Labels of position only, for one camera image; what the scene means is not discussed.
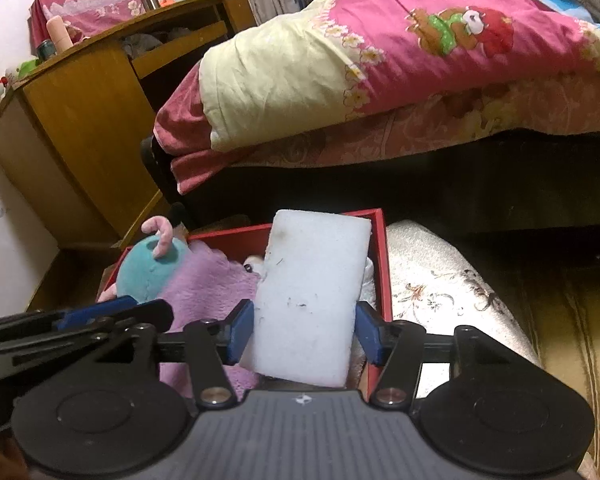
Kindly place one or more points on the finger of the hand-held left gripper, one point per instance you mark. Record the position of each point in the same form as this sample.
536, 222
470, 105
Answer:
95, 312
145, 312

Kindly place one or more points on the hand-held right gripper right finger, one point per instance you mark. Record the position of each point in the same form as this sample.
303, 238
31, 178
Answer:
371, 332

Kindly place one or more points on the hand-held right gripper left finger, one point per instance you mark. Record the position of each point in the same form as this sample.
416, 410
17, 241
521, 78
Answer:
239, 332

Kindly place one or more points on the red box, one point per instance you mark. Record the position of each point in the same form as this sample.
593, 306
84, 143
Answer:
382, 270

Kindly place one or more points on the white teddy bear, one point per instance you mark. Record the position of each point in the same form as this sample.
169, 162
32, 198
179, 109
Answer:
254, 265

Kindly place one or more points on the white foam sponge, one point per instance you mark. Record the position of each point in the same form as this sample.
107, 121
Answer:
310, 295

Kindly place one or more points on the floral tablecloth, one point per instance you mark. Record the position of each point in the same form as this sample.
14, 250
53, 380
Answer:
445, 290

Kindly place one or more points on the wooden desk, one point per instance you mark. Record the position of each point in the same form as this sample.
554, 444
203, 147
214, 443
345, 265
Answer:
80, 150

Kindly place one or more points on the bed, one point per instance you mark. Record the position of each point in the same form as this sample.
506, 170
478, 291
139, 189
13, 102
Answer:
430, 180

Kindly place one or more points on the white and green plush toy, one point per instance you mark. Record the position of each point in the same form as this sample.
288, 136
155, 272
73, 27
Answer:
26, 67

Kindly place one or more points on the dark small jar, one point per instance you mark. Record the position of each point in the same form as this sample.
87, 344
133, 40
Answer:
45, 50

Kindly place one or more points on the grey clothes on shelf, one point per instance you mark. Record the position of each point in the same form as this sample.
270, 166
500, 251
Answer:
150, 40

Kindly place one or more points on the pink cartoon quilt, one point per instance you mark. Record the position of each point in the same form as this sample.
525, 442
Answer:
380, 60

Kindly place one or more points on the pink cylinder bottle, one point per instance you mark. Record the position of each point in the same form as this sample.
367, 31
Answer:
58, 32

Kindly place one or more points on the small orange item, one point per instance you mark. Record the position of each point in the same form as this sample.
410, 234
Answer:
164, 1

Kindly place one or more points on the pink lace-trimmed cover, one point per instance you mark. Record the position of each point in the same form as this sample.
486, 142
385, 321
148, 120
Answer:
95, 0

